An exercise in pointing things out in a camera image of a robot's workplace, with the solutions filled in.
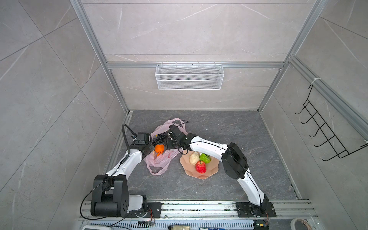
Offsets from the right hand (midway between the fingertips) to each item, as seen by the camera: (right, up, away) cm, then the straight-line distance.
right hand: (167, 143), depth 92 cm
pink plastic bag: (-4, -12, -8) cm, 15 cm away
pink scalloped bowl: (+28, -13, -9) cm, 32 cm away
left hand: (-13, -1, -2) cm, 13 cm away
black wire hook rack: (+78, +7, -29) cm, 83 cm away
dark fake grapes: (-6, +2, +6) cm, 9 cm away
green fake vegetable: (+24, -8, -6) cm, 26 cm away
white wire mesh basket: (+14, +46, +9) cm, 49 cm away
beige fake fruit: (+17, -8, -6) cm, 20 cm away
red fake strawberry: (+21, -12, -10) cm, 26 cm away
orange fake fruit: (-5, -4, -2) cm, 6 cm away
